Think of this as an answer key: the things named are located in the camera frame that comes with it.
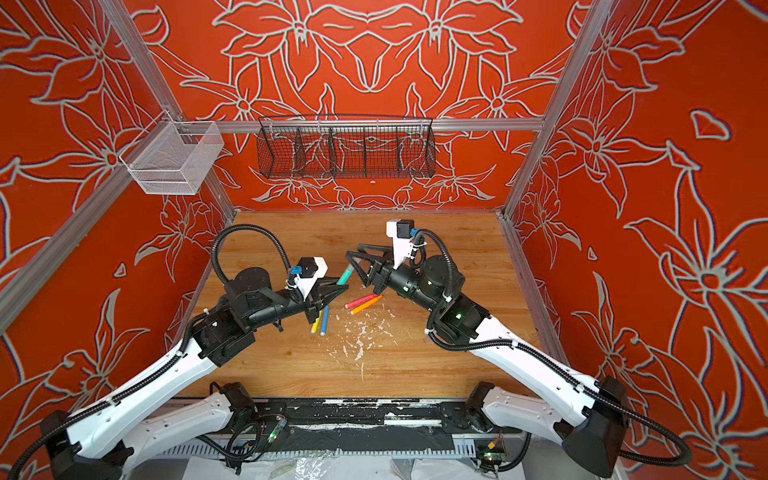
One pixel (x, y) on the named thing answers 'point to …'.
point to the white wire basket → (178, 159)
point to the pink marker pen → (359, 301)
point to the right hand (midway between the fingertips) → (348, 253)
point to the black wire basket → (345, 146)
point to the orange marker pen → (363, 307)
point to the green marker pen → (346, 275)
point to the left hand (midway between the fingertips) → (343, 279)
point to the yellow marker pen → (315, 326)
